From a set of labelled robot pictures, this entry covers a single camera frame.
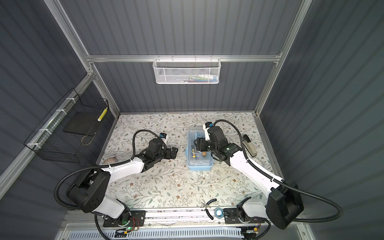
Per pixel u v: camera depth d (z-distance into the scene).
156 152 0.72
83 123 0.76
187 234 0.77
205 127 0.73
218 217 0.74
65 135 0.72
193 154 0.86
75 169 0.77
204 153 0.87
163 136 0.81
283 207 0.40
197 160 0.86
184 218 0.75
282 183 0.43
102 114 0.81
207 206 0.77
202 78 0.92
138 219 0.72
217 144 0.61
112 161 0.94
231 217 0.73
